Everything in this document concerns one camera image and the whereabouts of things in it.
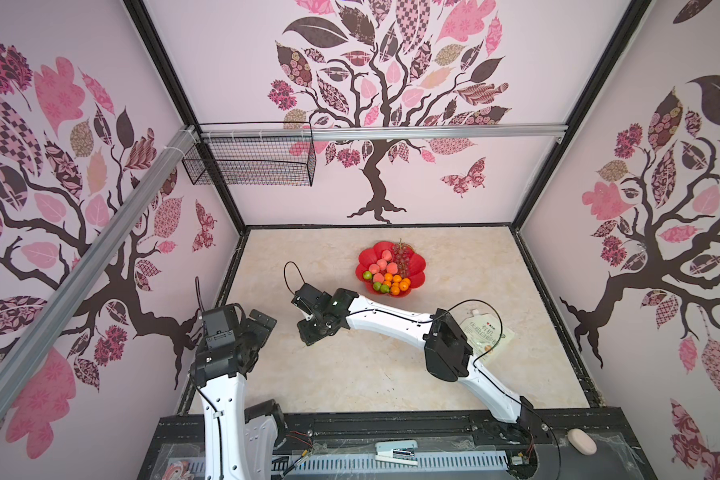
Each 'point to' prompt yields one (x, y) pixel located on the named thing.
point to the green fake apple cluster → (368, 275)
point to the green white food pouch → (485, 334)
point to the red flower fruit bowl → (372, 255)
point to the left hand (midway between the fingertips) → (267, 334)
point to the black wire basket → (253, 154)
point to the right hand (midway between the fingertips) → (304, 330)
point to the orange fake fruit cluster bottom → (388, 283)
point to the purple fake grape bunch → (402, 254)
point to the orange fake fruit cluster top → (405, 282)
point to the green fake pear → (377, 286)
